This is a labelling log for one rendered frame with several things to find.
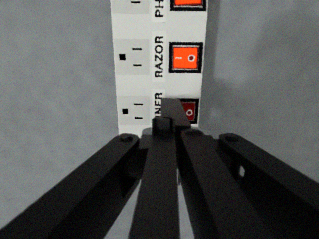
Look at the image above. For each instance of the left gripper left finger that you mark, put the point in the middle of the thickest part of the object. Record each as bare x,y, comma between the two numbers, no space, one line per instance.
86,203

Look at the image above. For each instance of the white power strip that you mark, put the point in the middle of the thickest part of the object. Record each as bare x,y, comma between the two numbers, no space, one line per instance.
158,53

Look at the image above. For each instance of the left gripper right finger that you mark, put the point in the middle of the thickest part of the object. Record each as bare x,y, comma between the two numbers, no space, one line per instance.
271,201

